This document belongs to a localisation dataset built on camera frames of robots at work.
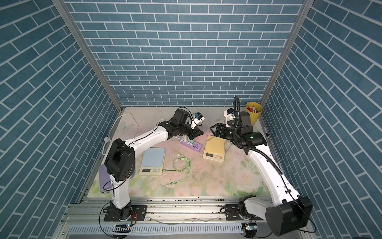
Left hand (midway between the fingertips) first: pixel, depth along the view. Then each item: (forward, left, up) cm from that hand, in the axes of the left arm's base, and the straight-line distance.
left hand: (205, 133), depth 86 cm
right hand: (-5, -5, +10) cm, 12 cm away
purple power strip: (-1, +6, -14) cm, 15 cm away
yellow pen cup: (+23, -35, -2) cm, 42 cm away
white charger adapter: (+4, +13, -11) cm, 17 cm away
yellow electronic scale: (-1, -7, -16) cm, 17 cm away
